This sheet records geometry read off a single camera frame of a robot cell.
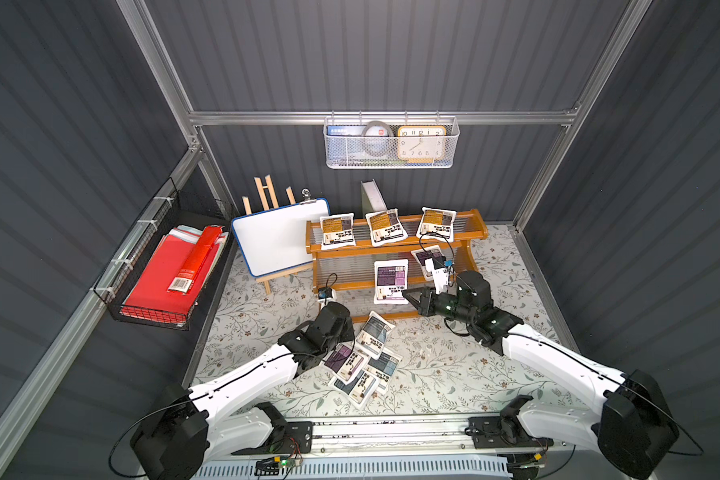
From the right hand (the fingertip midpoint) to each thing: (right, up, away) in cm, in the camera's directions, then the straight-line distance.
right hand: (404, 296), depth 76 cm
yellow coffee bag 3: (+9, +19, +3) cm, 21 cm away
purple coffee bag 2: (+9, +11, +15) cm, 21 cm away
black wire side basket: (-62, +23, +5) cm, 67 cm away
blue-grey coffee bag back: (-8, -14, +13) cm, 20 cm away
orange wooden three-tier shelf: (-8, +3, +6) cm, 11 cm away
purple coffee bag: (-3, +4, +4) cm, 7 cm away
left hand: (-14, -8, +6) cm, 18 cm away
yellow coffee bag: (-17, +17, +2) cm, 24 cm away
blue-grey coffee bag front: (-12, -26, +4) cm, 28 cm away
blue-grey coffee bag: (-5, -22, +8) cm, 24 cm away
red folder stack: (-59, +1, -8) cm, 60 cm away
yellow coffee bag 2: (-5, +18, +3) cm, 19 cm away
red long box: (-52, +9, -3) cm, 53 cm away
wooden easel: (-38, +30, +11) cm, 50 cm away
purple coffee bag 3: (-16, -20, +7) cm, 27 cm away
